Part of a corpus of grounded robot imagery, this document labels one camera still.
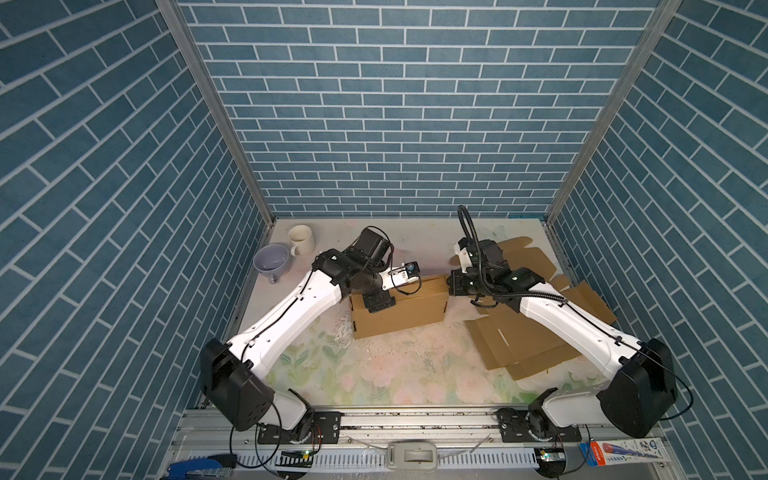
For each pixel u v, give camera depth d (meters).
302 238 1.04
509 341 0.89
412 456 0.68
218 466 0.68
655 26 0.72
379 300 0.67
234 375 0.39
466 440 0.74
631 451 0.70
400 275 0.66
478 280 0.62
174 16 0.70
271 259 1.04
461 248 0.75
